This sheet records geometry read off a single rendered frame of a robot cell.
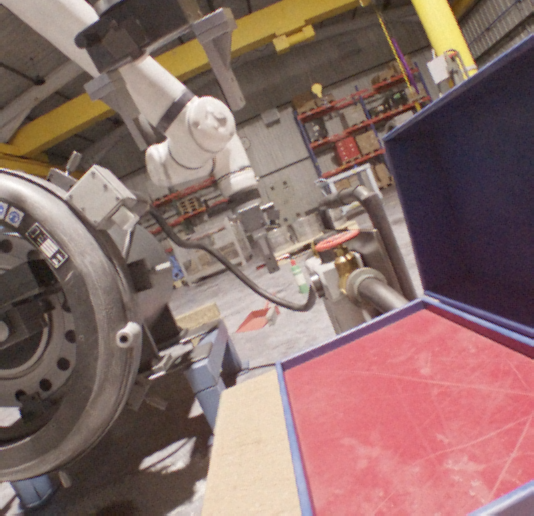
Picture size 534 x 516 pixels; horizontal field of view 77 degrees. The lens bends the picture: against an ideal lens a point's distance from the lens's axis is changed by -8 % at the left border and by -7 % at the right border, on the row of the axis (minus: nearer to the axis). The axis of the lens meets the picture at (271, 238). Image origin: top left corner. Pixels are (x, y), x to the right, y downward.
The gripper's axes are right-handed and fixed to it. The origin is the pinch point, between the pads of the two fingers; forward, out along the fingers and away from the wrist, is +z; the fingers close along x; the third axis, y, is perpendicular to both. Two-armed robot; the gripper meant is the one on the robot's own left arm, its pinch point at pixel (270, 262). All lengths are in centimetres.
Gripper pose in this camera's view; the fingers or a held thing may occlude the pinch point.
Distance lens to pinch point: 83.6
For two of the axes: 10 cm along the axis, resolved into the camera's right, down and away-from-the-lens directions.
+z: 3.9, 9.2, 0.4
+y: 9.2, -3.9, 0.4
